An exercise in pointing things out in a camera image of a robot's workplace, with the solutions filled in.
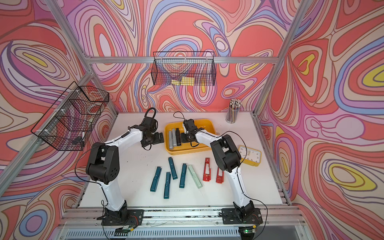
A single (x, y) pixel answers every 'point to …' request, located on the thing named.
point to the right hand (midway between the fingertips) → (184, 141)
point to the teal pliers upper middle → (173, 168)
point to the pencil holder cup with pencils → (234, 106)
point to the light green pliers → (195, 177)
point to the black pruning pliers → (178, 138)
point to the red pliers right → (219, 179)
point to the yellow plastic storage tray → (208, 125)
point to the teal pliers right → (182, 183)
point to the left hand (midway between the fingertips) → (158, 141)
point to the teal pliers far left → (157, 175)
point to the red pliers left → (207, 172)
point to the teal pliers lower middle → (166, 188)
